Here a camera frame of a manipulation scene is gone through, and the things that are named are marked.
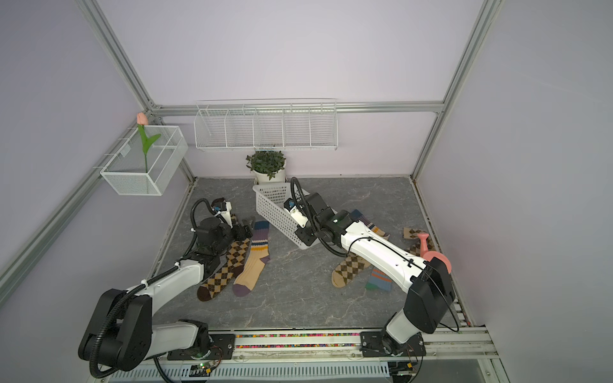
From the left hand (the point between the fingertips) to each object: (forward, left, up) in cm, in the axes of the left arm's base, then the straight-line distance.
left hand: (246, 219), depth 87 cm
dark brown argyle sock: (-7, +6, -14) cm, 17 cm away
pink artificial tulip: (+23, +34, +19) cm, 45 cm away
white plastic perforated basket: (+4, -9, +6) cm, 12 cm away
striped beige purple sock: (-8, -3, -14) cm, 16 cm away
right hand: (-7, -21, +5) cm, 22 cm away
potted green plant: (+26, -7, +2) cm, 27 cm away
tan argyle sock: (-17, -37, -13) cm, 42 cm away
